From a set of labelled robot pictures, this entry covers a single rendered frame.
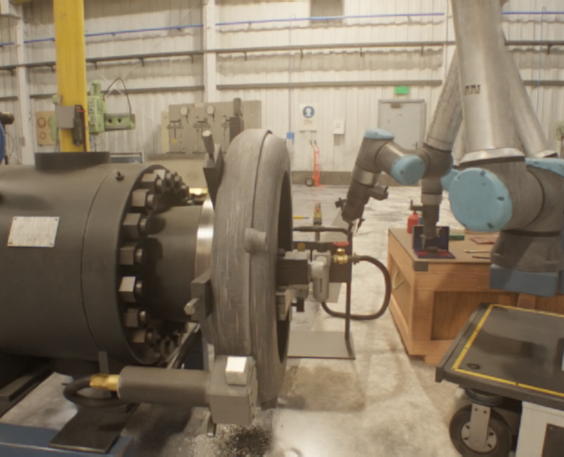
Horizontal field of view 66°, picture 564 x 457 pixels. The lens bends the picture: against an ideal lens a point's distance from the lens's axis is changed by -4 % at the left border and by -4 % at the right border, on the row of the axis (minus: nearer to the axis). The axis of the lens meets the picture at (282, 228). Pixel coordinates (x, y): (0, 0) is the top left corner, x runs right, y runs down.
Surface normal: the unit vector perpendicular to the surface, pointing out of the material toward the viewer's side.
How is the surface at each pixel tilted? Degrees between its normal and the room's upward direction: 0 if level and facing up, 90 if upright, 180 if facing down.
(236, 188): 51
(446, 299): 90
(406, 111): 90
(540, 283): 90
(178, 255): 69
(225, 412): 112
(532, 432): 90
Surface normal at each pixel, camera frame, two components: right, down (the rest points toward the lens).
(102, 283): -0.09, 0.09
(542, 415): -0.56, 0.15
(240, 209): -0.06, -0.39
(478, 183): -0.84, 0.18
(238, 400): -0.08, 0.54
